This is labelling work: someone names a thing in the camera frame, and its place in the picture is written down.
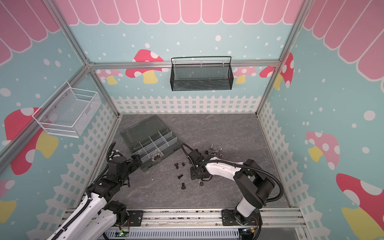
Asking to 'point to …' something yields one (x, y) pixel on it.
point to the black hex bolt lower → (178, 177)
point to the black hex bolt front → (183, 187)
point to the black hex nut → (183, 164)
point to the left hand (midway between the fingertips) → (134, 162)
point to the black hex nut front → (201, 183)
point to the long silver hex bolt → (211, 148)
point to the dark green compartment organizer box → (151, 140)
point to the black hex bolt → (176, 165)
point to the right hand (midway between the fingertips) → (195, 175)
